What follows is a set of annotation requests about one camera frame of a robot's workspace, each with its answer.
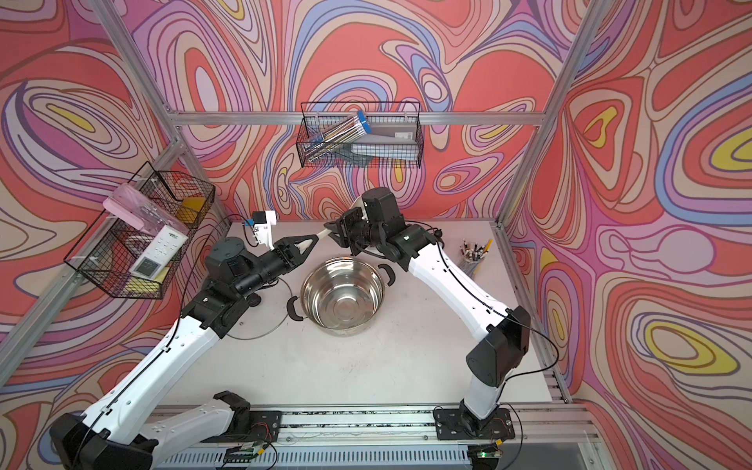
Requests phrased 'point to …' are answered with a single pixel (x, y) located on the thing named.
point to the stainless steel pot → (343, 297)
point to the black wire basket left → (136, 252)
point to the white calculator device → (160, 253)
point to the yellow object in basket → (189, 208)
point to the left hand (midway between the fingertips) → (320, 240)
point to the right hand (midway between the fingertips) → (322, 233)
